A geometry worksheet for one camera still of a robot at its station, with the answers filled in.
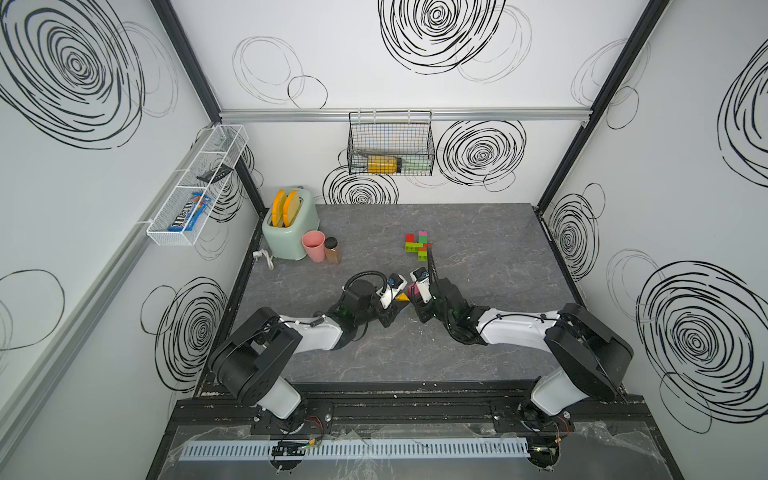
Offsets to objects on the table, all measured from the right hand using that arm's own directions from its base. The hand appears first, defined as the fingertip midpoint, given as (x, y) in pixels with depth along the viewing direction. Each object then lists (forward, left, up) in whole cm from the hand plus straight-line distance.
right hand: (416, 296), depth 89 cm
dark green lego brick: (+25, -4, -4) cm, 26 cm away
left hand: (-2, +4, +1) cm, 5 cm away
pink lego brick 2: (-4, +1, +11) cm, 11 cm away
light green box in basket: (+29, +1, +27) cm, 39 cm away
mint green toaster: (+15, +43, +5) cm, 46 cm away
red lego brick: (+27, +2, -5) cm, 28 cm away
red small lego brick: (+24, -5, -5) cm, 25 cm away
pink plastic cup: (+16, +33, +4) cm, 37 cm away
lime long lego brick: (+26, 0, -9) cm, 27 cm away
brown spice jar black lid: (+15, +28, +2) cm, 32 cm away
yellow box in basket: (+29, +11, +27) cm, 41 cm away
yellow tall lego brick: (-3, +4, +4) cm, 7 cm away
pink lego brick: (+27, -3, -3) cm, 28 cm away
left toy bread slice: (+21, +43, +16) cm, 50 cm away
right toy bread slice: (+23, +40, +16) cm, 48 cm away
